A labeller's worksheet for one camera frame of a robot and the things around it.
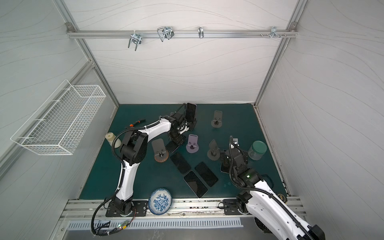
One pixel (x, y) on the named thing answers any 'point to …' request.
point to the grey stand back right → (217, 122)
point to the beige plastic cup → (110, 137)
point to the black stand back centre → (192, 125)
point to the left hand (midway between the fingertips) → (181, 138)
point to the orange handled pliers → (139, 121)
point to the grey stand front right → (214, 153)
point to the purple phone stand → (192, 146)
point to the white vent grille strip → (166, 223)
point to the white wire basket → (54, 127)
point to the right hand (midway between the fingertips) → (235, 147)
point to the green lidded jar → (258, 148)
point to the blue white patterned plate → (160, 201)
